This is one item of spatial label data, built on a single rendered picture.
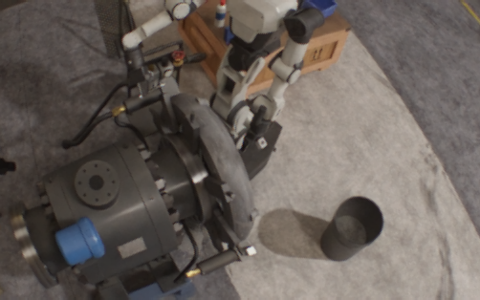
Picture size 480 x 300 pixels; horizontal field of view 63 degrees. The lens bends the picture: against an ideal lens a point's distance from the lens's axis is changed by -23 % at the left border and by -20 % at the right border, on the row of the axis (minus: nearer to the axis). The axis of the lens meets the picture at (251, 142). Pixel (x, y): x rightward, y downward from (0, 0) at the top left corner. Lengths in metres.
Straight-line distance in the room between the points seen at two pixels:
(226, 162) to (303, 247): 1.10
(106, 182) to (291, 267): 1.35
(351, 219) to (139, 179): 1.44
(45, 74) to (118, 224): 1.94
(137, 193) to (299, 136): 1.58
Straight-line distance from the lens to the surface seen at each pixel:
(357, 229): 2.91
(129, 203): 1.95
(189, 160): 2.09
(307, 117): 3.36
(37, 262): 2.04
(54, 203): 1.97
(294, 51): 2.01
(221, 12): 3.03
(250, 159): 2.89
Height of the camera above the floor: 2.63
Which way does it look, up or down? 57 degrees down
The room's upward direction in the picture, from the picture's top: 17 degrees clockwise
